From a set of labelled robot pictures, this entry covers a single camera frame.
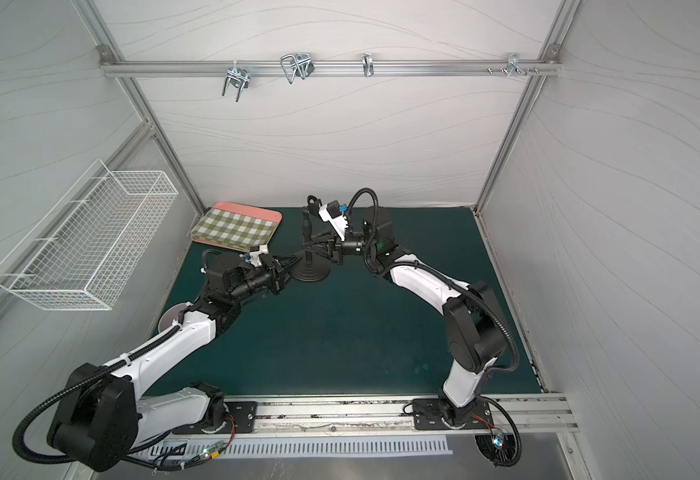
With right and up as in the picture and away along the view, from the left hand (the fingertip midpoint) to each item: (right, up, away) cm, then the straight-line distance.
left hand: (303, 259), depth 75 cm
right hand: (0, +4, -1) cm, 4 cm away
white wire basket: (-50, +2, -6) cm, 50 cm away
